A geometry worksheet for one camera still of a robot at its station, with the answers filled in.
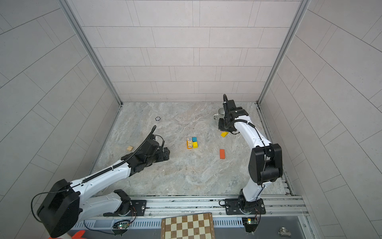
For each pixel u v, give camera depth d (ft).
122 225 2.11
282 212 2.33
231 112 2.03
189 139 3.00
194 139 3.10
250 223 2.23
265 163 1.52
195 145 2.98
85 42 2.71
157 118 3.52
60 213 1.28
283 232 2.10
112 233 2.12
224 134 3.22
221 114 3.38
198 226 2.11
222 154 2.98
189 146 2.93
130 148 2.98
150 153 2.11
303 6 2.33
